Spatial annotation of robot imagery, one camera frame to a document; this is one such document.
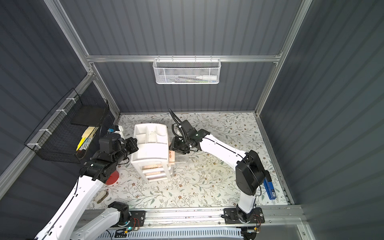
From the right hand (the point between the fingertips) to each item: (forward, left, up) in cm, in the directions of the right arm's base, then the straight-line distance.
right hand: (170, 149), depth 79 cm
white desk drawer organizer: (-5, +8, +1) cm, 10 cm away
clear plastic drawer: (+2, -4, -18) cm, 19 cm away
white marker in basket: (+43, -20, +16) cm, 50 cm away
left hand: (0, +15, +8) cm, 17 cm away
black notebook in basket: (+15, +44, +11) cm, 48 cm away
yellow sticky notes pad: (+5, +42, +9) cm, 43 cm away
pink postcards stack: (-4, -1, -1) cm, 4 cm away
